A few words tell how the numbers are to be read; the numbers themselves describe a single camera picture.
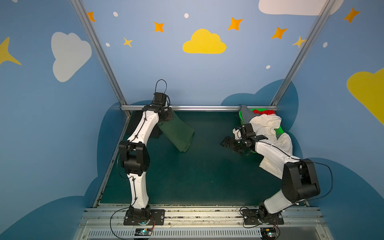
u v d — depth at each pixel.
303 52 0.85
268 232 0.72
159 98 0.73
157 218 0.75
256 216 0.74
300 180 0.45
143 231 0.71
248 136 0.71
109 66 0.91
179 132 1.04
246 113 1.11
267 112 1.11
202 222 0.73
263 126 1.08
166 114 0.86
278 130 1.02
